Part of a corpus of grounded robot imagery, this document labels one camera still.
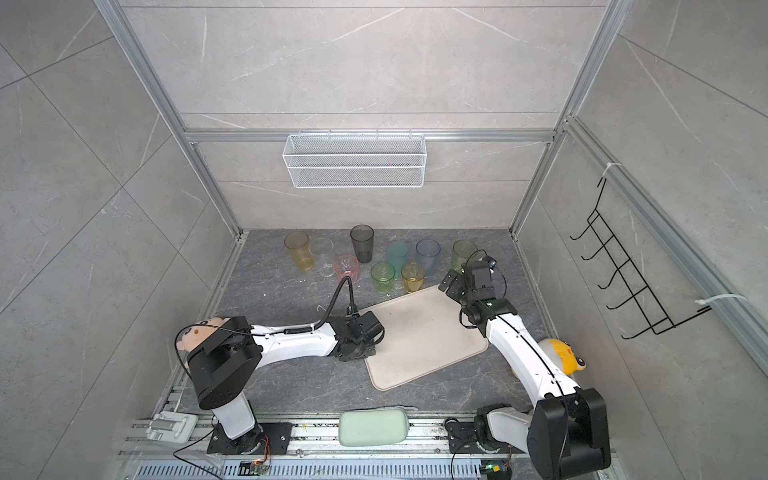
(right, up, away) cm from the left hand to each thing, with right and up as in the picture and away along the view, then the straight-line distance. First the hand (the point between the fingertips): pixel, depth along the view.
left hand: (374, 345), depth 88 cm
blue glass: (+18, +28, +12) cm, 36 cm away
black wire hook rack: (+60, +14, -28) cm, 68 cm away
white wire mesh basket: (-8, +60, +12) cm, 62 cm away
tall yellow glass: (-26, +31, +9) cm, 42 cm away
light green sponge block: (-2, -16, -15) cm, 22 cm away
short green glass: (+2, +20, +15) cm, 26 cm away
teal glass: (+7, +28, +15) cm, 33 cm away
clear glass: (-21, +29, +21) cm, 41 cm away
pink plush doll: (-50, +5, -5) cm, 50 cm away
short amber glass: (+13, +21, +16) cm, 29 cm away
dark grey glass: (-5, +34, +14) cm, 37 cm away
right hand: (+25, +19, -3) cm, 32 cm away
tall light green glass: (+29, +29, +7) cm, 41 cm away
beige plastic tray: (+15, +3, +3) cm, 16 cm away
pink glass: (-11, +23, +15) cm, 30 cm away
